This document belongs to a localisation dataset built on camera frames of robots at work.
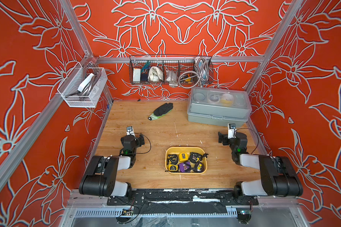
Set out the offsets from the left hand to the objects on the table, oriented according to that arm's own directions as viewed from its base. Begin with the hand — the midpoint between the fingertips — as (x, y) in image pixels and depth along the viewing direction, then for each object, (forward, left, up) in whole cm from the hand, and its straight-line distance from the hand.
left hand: (134, 133), depth 93 cm
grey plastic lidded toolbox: (+17, -56, +13) cm, 60 cm away
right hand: (+5, -60, +2) cm, 60 cm away
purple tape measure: (-19, -34, -3) cm, 39 cm away
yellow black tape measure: (-20, -27, -4) cm, 34 cm away
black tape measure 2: (-13, -40, -2) cm, 42 cm away
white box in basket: (+28, -1, +27) cm, 39 cm away
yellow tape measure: (-12, -34, -3) cm, 36 cm away
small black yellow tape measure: (-19, -42, -2) cm, 47 cm away
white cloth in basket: (+29, -13, +28) cm, 42 cm away
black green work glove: (+25, -15, -4) cm, 30 cm away
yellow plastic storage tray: (-8, -30, -3) cm, 31 cm away
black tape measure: (-15, -27, -2) cm, 31 cm away
